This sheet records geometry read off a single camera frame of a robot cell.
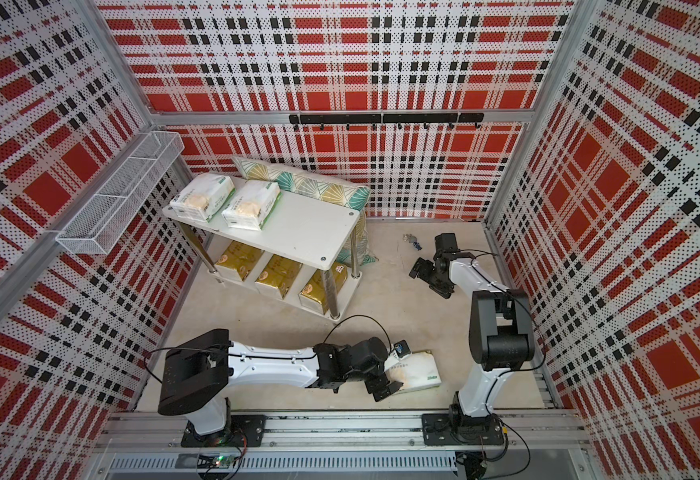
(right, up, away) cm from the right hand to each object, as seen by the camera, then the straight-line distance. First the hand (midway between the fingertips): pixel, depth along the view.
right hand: (427, 278), depth 95 cm
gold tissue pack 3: (-35, -4, -11) cm, 37 cm away
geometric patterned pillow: (-26, +24, -17) cm, 40 cm away
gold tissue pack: (-59, +7, -2) cm, 60 cm away
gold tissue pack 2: (-46, +2, -7) cm, 46 cm away
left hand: (-12, -22, -16) cm, 30 cm away
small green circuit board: (-53, -41, -26) cm, 72 cm away
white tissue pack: (-7, -23, -19) cm, 30 cm away
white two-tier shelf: (-32, +14, -23) cm, 42 cm away
